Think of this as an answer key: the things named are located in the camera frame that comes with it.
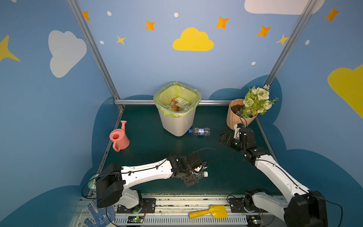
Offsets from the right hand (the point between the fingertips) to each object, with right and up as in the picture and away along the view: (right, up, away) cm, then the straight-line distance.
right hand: (225, 136), depth 84 cm
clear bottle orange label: (-31, +19, +14) cm, 39 cm away
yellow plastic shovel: (-7, -38, -12) cm, 41 cm away
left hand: (-20, -19, -7) cm, 28 cm away
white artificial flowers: (+21, +22, +5) cm, 31 cm away
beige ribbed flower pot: (+9, +11, +13) cm, 19 cm away
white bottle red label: (-33, +23, +17) cm, 44 cm away
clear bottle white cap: (-16, -22, -4) cm, 28 cm away
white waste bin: (-30, +5, +9) cm, 31 cm away
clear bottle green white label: (-27, +23, +14) cm, 38 cm away
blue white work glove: (-66, -39, -14) cm, 78 cm away
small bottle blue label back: (-13, +1, +17) cm, 21 cm away
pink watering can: (-67, -1, +4) cm, 67 cm away
